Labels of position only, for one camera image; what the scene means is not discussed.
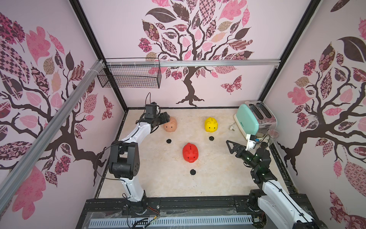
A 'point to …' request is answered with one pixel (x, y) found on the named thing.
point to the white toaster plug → (231, 128)
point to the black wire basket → (131, 73)
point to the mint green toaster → (255, 118)
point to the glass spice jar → (272, 134)
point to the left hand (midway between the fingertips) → (166, 119)
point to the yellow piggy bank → (211, 125)
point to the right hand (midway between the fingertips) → (231, 142)
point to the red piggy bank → (190, 152)
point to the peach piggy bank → (171, 126)
